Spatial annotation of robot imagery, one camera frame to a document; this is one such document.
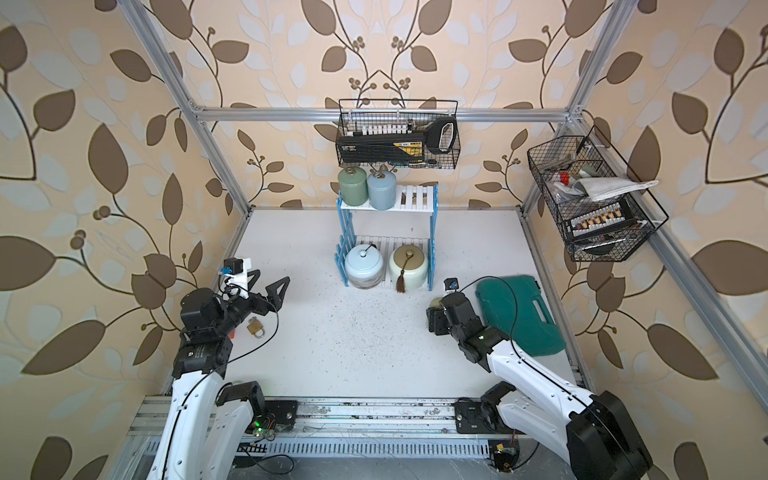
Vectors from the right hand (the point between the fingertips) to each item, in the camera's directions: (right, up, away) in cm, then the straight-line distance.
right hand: (441, 309), depth 86 cm
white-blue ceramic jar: (-23, +12, +3) cm, 26 cm away
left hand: (-45, +12, -12) cm, 48 cm away
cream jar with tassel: (-10, +12, +3) cm, 16 cm away
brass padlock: (-55, -6, +1) cm, 56 cm away
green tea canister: (-25, +36, -8) cm, 44 cm away
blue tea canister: (-17, +34, -8) cm, 39 cm away
